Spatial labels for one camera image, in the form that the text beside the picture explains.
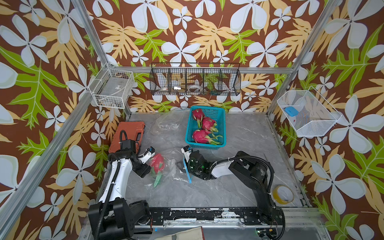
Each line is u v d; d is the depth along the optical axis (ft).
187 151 2.75
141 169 2.37
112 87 2.83
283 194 2.69
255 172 1.72
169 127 3.14
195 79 3.16
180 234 2.26
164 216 2.45
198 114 3.42
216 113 3.65
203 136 3.06
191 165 2.63
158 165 2.76
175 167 2.96
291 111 2.82
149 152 2.46
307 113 2.71
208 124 3.33
